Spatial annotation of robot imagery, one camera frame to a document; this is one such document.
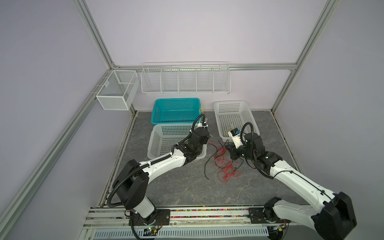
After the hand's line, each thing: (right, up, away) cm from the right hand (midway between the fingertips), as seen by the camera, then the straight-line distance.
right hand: (226, 146), depth 80 cm
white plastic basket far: (+12, +20, +39) cm, 45 cm away
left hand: (-14, +10, +3) cm, 17 cm away
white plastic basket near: (-39, +4, +25) cm, 47 cm away
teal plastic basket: (-34, +23, +39) cm, 57 cm away
